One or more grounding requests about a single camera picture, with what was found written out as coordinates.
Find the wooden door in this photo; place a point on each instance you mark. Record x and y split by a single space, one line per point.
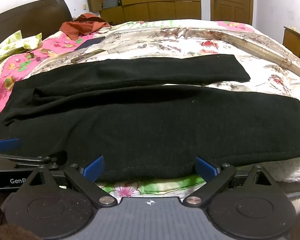
232 0

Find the orange garment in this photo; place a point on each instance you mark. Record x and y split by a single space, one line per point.
82 27

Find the wooden nightstand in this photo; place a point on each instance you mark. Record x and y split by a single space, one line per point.
295 42

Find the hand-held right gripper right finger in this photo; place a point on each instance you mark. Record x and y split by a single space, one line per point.
205 168

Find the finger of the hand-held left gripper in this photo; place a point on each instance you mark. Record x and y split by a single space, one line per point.
7 144
27 159

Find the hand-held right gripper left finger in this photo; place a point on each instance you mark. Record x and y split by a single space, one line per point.
93 169

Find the golden flat object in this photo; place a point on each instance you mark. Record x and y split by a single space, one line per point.
87 55

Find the green leaf print pillow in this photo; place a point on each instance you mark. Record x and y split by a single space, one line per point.
10 46

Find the floral satin blanket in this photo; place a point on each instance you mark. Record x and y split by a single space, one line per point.
190 42

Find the brown fuzzy clothing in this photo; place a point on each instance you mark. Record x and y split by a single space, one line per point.
5 232

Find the white fleece blanket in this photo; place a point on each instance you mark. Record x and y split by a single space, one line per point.
295 172

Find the dark flat object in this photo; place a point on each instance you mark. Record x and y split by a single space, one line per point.
90 43

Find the black pants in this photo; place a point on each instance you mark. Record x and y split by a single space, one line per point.
150 130

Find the wooden wardrobe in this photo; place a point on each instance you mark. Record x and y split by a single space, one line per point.
160 0

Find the grey storage box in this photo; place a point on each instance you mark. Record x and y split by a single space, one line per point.
110 4

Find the dark wooden headboard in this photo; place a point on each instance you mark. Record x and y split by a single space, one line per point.
27 20

